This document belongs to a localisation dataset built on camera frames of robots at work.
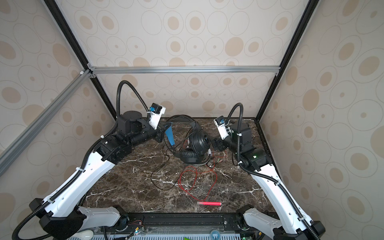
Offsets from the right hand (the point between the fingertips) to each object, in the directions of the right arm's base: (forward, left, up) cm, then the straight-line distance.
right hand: (219, 131), depth 70 cm
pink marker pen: (-24, +5, -32) cm, 40 cm away
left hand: (-2, +21, +9) cm, 23 cm away
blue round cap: (-38, +3, -31) cm, 49 cm away
